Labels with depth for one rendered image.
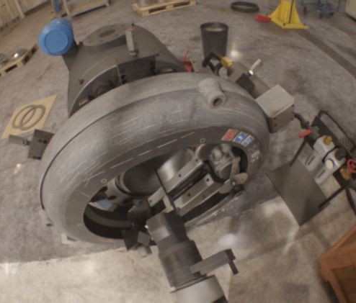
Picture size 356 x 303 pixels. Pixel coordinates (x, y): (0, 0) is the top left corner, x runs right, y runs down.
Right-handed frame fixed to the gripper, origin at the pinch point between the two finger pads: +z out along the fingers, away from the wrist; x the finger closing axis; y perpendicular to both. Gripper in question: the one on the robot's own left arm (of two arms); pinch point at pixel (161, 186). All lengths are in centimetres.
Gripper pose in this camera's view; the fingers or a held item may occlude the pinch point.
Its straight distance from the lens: 43.5
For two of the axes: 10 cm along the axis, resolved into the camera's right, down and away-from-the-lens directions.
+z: -3.8, -7.4, 5.6
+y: -7.8, 5.8, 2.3
